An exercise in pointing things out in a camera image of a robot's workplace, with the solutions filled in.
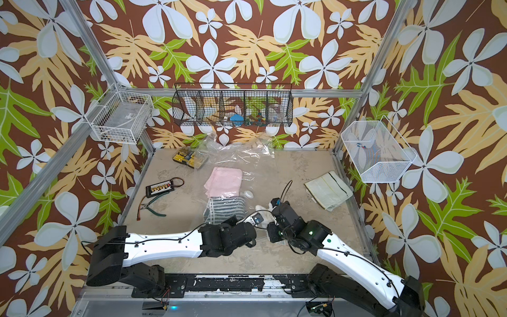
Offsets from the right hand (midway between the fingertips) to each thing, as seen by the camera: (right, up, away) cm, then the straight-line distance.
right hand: (267, 227), depth 77 cm
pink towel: (-21, +16, +25) cm, 36 cm away
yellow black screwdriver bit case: (-46, +31, +37) cm, 66 cm away
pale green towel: (+33, +12, +23) cm, 42 cm away
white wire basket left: (-62, +45, +9) cm, 78 cm away
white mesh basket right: (+48, +30, +6) cm, 57 cm away
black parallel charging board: (-55, +13, +25) cm, 61 cm away
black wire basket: (-16, +55, +20) cm, 61 cm away
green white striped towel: (-21, +4, +14) cm, 25 cm away
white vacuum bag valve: (-8, +10, +19) cm, 23 cm away
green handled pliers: (-59, +5, +19) cm, 62 cm away
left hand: (-10, +3, +2) cm, 10 cm away
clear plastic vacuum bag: (-22, +24, +32) cm, 46 cm away
